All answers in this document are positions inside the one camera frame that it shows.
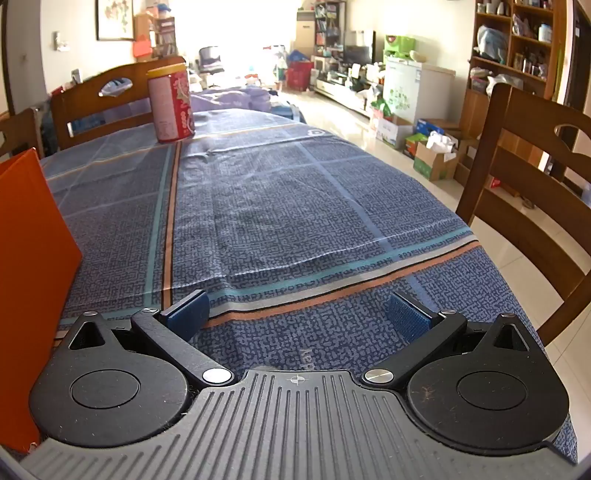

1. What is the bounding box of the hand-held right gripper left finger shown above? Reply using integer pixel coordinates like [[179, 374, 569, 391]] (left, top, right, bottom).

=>
[[59, 290, 234, 388]]

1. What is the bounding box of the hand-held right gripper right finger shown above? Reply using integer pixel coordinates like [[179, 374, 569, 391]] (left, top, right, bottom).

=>
[[362, 292, 536, 388]]

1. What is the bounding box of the orange cardboard box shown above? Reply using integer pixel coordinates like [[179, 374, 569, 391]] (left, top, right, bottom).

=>
[[0, 148, 84, 455]]

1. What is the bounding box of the blue patterned tablecloth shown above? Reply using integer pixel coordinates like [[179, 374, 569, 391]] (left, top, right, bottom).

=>
[[39, 108, 578, 462]]

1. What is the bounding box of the open brown cardboard box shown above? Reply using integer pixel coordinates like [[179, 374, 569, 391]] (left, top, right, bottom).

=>
[[413, 141, 458, 182]]

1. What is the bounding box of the white box with green print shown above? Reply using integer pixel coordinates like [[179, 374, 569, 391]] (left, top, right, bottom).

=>
[[376, 115, 414, 149]]

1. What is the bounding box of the red cylindrical can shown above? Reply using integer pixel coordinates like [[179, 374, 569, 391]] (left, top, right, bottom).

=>
[[147, 64, 195, 143]]

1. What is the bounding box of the wooden chair with slatted back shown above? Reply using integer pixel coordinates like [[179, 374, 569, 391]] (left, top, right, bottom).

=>
[[455, 83, 591, 347]]

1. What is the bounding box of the wooden shelf unit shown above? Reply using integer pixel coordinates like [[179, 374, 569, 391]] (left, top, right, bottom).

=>
[[462, 0, 566, 153]]

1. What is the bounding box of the purple cloth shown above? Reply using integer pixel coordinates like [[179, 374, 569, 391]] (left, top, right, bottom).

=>
[[190, 85, 308, 123]]

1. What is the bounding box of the white chest freezer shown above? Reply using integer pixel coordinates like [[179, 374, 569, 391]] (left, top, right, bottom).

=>
[[382, 58, 457, 125]]

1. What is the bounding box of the wooden chair with cutout back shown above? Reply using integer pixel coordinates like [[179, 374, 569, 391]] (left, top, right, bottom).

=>
[[50, 56, 188, 151]]

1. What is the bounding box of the white television stand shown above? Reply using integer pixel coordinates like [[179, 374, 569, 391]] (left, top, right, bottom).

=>
[[316, 74, 384, 112]]

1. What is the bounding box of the black office chair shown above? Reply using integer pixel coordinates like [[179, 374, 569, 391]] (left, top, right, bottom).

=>
[[198, 46, 225, 75]]

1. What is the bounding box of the red plastic basket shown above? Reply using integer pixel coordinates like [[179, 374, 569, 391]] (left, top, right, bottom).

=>
[[286, 61, 315, 92]]

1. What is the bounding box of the black television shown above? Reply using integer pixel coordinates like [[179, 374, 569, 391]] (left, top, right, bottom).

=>
[[344, 30, 377, 65]]

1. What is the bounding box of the small cluttered bookshelf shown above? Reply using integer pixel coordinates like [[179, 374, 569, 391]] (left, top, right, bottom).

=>
[[134, 14, 178, 61]]

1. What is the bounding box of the tall dark bookshelf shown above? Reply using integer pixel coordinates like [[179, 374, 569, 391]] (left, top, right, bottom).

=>
[[314, 0, 347, 58]]

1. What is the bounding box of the framed floral wall picture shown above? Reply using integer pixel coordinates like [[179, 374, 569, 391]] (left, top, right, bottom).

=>
[[95, 0, 136, 41]]

